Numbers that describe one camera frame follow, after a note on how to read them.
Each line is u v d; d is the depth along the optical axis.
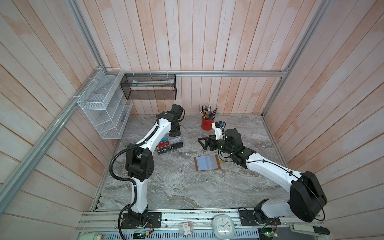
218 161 0.95
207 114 1.01
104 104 0.69
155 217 0.75
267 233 0.71
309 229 0.67
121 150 0.47
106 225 0.73
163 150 0.96
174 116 0.67
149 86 1.04
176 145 0.99
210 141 0.72
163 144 0.96
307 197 0.42
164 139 0.96
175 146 0.99
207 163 0.93
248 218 0.73
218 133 0.72
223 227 0.70
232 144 0.63
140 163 0.51
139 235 0.70
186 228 0.70
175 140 0.98
